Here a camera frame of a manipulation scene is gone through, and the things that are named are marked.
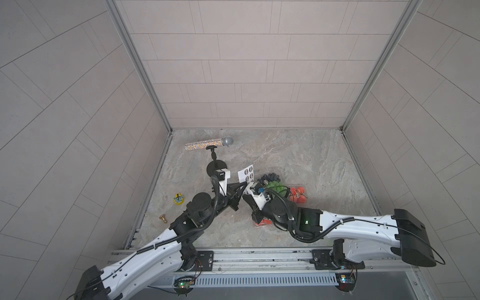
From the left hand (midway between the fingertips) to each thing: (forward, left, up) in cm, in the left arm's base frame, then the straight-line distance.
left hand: (249, 185), depth 68 cm
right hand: (-4, +2, -4) cm, 6 cm away
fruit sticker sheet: (+2, +1, +3) cm, 4 cm away
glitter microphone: (+21, +10, +1) cm, 23 cm away
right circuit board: (-27, -36, -23) cm, 51 cm away
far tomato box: (+6, -23, -19) cm, 31 cm away
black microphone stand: (+21, +17, -19) cm, 33 cm away
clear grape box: (+8, -13, -16) cm, 22 cm away
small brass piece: (-5, +38, -22) cm, 44 cm away
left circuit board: (-28, +22, -20) cm, 41 cm away
